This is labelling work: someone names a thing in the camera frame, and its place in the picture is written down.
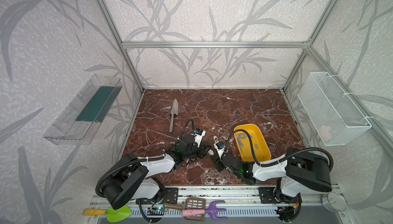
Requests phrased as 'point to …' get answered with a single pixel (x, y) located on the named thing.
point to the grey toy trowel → (174, 110)
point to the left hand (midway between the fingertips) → (211, 142)
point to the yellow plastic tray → (261, 151)
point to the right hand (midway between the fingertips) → (212, 149)
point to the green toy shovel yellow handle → (116, 216)
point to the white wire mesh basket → (335, 119)
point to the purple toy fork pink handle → (212, 210)
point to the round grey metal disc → (333, 202)
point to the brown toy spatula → (190, 203)
